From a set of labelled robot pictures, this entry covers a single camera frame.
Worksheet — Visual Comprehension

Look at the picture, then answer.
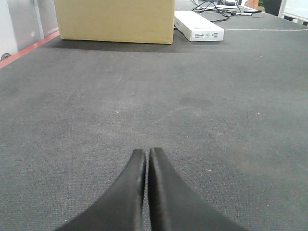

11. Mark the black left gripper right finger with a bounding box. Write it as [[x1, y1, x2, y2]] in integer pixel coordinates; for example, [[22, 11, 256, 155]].
[[147, 146, 248, 231]]

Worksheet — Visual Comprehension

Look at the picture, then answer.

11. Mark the black plant pot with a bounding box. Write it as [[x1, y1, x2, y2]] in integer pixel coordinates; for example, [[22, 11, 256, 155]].
[[263, 0, 282, 16]]

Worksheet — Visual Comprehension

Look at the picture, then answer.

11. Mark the black cable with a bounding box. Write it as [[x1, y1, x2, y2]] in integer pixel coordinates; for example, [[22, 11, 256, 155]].
[[191, 0, 232, 24], [211, 0, 243, 15]]

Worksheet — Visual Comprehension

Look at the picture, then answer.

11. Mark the brown cardboard box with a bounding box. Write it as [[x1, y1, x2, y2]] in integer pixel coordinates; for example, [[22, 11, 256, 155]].
[[54, 0, 176, 45]]

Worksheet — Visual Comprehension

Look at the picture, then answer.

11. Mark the long white carton box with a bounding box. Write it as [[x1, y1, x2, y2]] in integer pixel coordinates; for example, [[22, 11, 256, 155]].
[[173, 10, 225, 42]]

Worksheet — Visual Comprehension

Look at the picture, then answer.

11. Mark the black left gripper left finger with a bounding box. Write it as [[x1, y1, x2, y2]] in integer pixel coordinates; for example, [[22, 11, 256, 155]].
[[56, 148, 147, 231]]

